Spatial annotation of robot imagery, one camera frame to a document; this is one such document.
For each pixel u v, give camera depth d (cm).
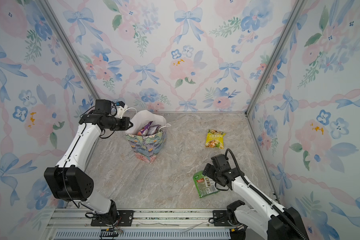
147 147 81
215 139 99
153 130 87
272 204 44
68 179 42
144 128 83
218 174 63
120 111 75
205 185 84
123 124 72
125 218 75
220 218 74
